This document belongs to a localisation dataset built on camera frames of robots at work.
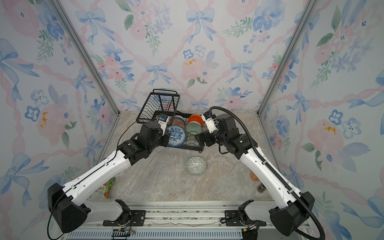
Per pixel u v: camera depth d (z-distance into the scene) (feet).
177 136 2.57
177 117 3.30
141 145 1.80
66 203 1.25
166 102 3.30
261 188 2.58
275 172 1.39
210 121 2.06
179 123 3.50
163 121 2.09
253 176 2.94
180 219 2.46
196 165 2.96
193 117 3.50
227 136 1.73
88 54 2.87
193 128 3.44
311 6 2.25
